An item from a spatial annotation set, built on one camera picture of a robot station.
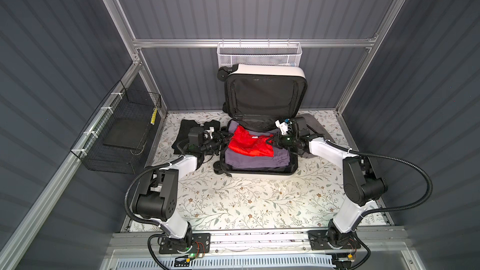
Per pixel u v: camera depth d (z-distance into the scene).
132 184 0.43
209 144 0.78
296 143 0.73
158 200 0.46
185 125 1.12
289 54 0.85
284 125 0.87
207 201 0.85
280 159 0.91
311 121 1.12
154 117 0.83
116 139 0.70
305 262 0.77
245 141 0.96
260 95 0.89
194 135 0.72
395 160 0.45
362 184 0.49
